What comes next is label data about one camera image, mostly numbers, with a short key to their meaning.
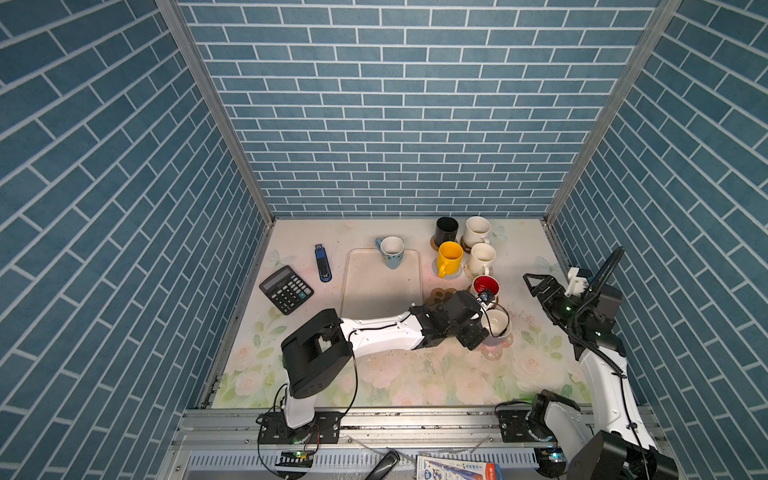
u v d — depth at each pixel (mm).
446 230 1062
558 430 610
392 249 1016
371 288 1019
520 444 722
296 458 722
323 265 1021
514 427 740
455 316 623
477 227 1102
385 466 654
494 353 865
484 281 926
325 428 748
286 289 981
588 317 605
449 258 988
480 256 994
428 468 680
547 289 716
